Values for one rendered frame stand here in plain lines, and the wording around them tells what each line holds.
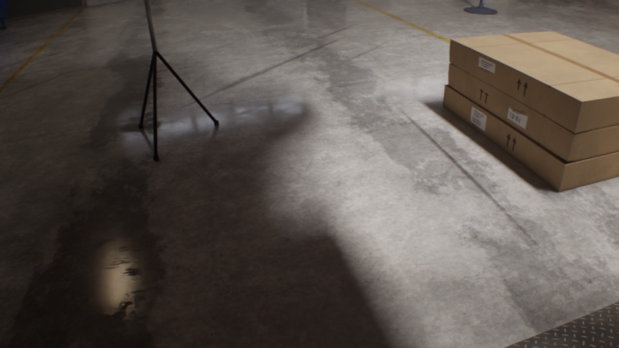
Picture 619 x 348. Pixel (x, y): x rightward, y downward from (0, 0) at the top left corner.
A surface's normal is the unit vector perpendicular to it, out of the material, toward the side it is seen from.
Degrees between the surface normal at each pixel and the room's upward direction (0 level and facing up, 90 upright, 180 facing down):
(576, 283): 0
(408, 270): 0
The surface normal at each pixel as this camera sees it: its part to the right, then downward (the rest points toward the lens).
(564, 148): -0.95, 0.26
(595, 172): 0.27, 0.48
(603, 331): -0.05, -0.86
